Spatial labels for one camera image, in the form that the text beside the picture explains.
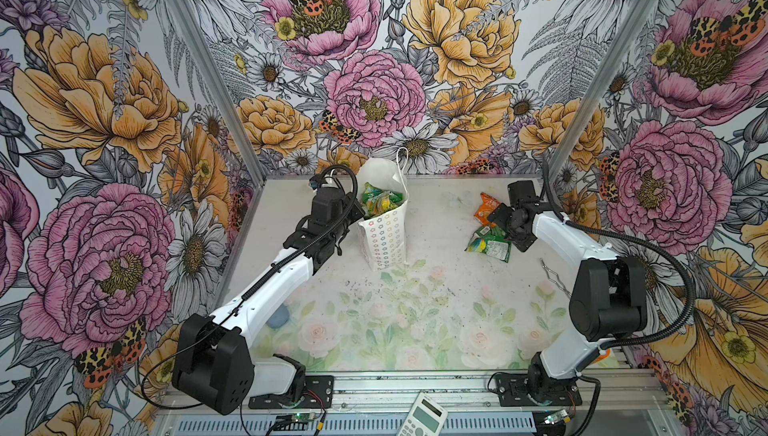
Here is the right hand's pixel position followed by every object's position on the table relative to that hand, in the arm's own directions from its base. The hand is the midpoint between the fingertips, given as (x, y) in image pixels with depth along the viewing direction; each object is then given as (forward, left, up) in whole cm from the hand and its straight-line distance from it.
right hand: (501, 235), depth 93 cm
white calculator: (-44, +27, -9) cm, 53 cm away
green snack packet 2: (+1, +2, -4) cm, 5 cm away
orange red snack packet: (+15, 0, -3) cm, 15 cm away
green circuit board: (-44, +58, -12) cm, 74 cm away
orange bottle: (-39, -2, +20) cm, 44 cm away
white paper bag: (-6, +35, +10) cm, 37 cm away
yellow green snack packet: (+8, +38, +8) cm, 40 cm away
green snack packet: (+8, +32, +9) cm, 34 cm away
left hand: (+1, +42, +14) cm, 44 cm away
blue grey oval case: (-21, +65, -6) cm, 69 cm away
